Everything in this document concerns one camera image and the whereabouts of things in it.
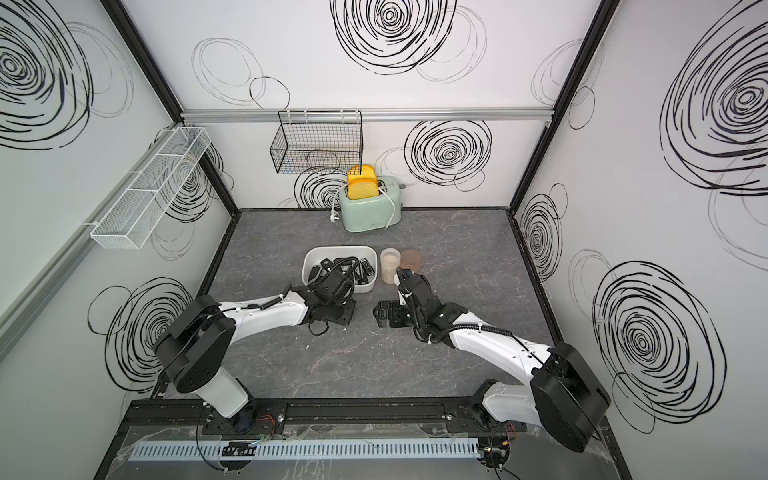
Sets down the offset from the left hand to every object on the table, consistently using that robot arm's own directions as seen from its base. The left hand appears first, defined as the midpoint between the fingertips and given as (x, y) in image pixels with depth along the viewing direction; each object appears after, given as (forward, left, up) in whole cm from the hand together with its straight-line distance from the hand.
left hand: (349, 312), depth 91 cm
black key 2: (+16, -4, +1) cm, 17 cm away
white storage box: (+19, +14, +2) cm, 24 cm away
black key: (+14, +14, +1) cm, 19 cm away
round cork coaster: (+18, -19, +5) cm, 27 cm away
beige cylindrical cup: (+14, -12, +9) cm, 20 cm away
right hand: (-4, -12, +8) cm, 15 cm away
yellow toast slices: (+36, -3, +21) cm, 42 cm away
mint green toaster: (+34, -6, +10) cm, 36 cm away
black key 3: (+18, +10, 0) cm, 20 cm away
